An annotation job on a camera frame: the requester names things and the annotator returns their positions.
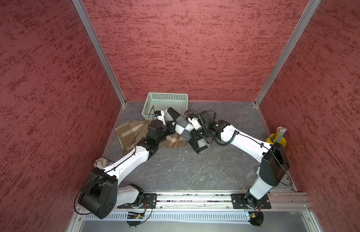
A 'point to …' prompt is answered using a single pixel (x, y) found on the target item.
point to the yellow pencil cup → (271, 139)
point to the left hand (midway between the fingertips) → (175, 123)
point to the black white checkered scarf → (183, 126)
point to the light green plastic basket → (162, 101)
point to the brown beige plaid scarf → (130, 134)
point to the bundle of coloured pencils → (279, 134)
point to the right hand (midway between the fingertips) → (193, 136)
